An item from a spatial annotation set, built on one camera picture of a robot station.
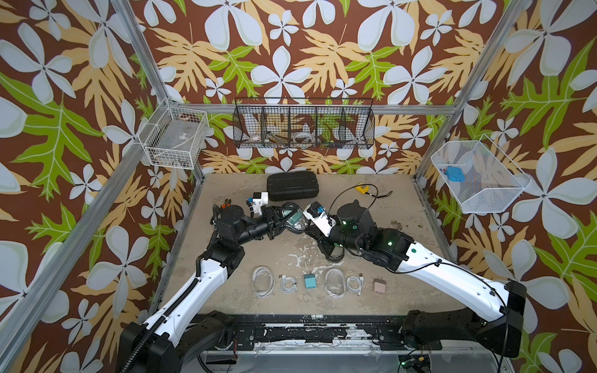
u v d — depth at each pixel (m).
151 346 0.38
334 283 0.85
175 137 0.86
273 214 0.62
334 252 0.62
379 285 0.84
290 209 0.67
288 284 0.85
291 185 1.11
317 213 0.56
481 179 0.82
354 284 0.86
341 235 0.57
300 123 0.96
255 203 0.69
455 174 0.86
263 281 0.86
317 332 0.76
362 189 1.14
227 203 1.08
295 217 0.65
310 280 0.85
